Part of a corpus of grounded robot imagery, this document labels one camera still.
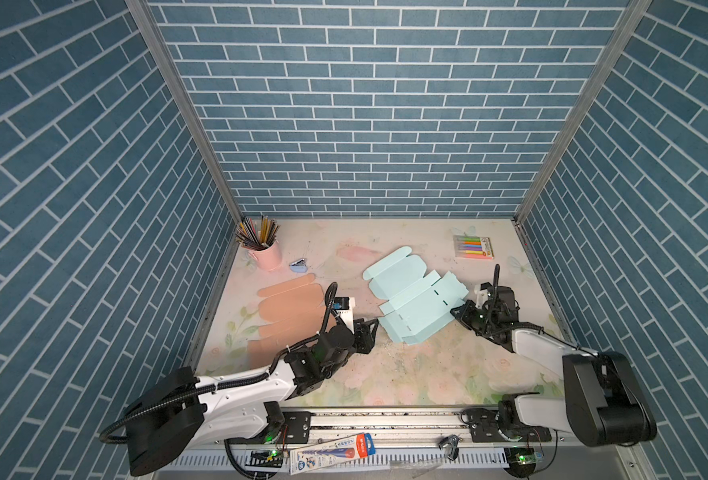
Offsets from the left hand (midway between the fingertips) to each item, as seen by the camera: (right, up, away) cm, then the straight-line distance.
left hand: (376, 325), depth 79 cm
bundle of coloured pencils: (-40, +24, +21) cm, 51 cm away
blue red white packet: (-6, -27, -9) cm, 29 cm away
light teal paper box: (+15, +3, +17) cm, 23 cm away
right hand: (+23, +2, +12) cm, 26 cm away
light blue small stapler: (-27, +14, +26) cm, 40 cm away
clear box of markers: (+38, +21, +33) cm, 54 cm away
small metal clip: (+18, -26, -8) cm, 33 cm away
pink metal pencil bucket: (-35, +17, +21) cm, 45 cm away
